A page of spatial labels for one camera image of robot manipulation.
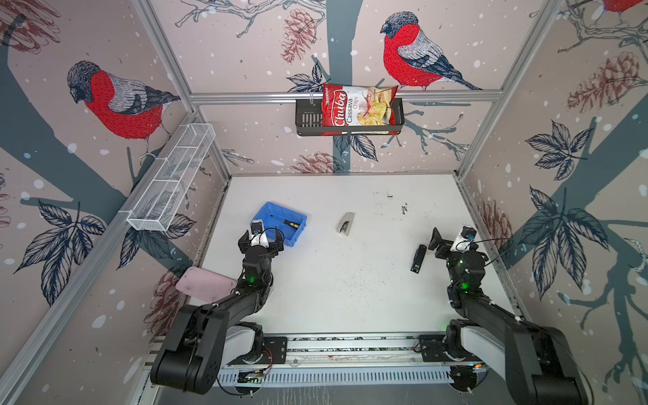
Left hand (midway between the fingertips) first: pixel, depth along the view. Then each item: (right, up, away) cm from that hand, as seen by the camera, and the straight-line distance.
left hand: (265, 224), depth 86 cm
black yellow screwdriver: (+5, -1, +17) cm, 18 cm away
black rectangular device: (+54, -14, +3) cm, 56 cm away
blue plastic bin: (-3, -3, +20) cm, 20 cm away
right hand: (+64, -2, 0) cm, 64 cm away
